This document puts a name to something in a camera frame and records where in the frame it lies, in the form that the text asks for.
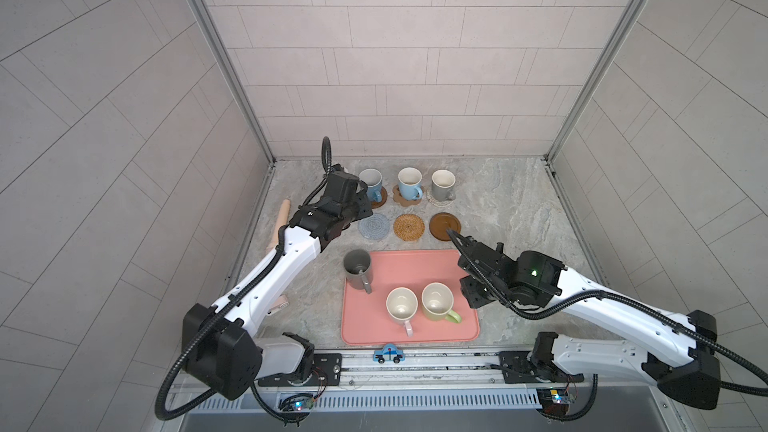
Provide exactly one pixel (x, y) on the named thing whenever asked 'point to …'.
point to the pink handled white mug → (402, 305)
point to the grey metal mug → (358, 269)
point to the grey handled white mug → (442, 185)
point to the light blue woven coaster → (374, 227)
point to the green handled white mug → (437, 301)
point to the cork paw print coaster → (397, 198)
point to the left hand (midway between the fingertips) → (372, 196)
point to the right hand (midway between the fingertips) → (465, 296)
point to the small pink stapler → (280, 302)
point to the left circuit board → (303, 404)
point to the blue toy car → (389, 352)
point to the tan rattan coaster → (409, 227)
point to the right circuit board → (555, 401)
